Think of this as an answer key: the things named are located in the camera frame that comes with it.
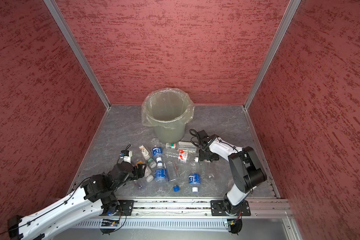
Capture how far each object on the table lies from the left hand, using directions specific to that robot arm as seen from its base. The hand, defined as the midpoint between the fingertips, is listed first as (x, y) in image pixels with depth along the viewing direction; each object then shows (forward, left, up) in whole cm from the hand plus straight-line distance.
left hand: (140, 169), depth 78 cm
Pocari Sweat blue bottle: (-3, -11, -4) cm, 12 cm away
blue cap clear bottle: (0, -17, -8) cm, 19 cm away
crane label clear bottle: (+12, +1, -4) cm, 13 cm away
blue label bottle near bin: (+14, -7, -3) cm, 16 cm away
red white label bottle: (+10, -22, -3) cm, 25 cm away
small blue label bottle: (-4, -29, -3) cm, 30 cm away
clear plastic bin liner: (+41, -11, +6) cm, 43 cm away
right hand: (+9, -38, -8) cm, 40 cm away
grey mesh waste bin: (+20, -15, +4) cm, 25 cm away
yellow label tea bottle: (-1, -4, -5) cm, 6 cm away
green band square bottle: (+20, -22, -8) cm, 30 cm away
